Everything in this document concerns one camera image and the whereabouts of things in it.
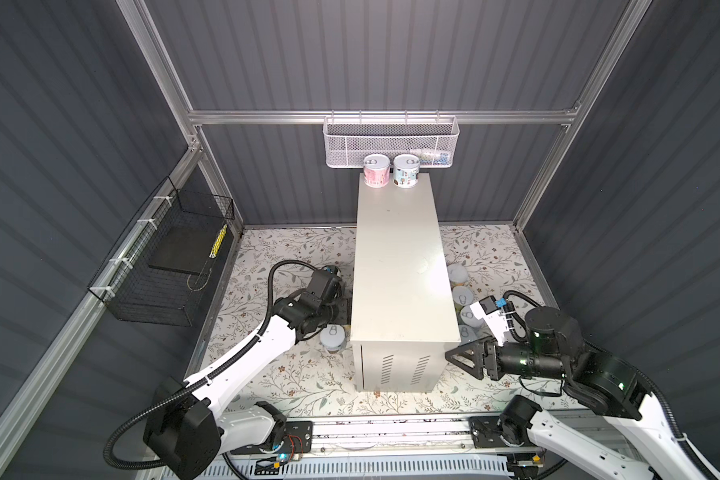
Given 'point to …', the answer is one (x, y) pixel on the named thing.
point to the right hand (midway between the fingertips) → (455, 356)
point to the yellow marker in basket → (218, 242)
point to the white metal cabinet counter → (404, 312)
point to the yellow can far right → (457, 273)
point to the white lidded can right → (468, 317)
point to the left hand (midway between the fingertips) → (346, 307)
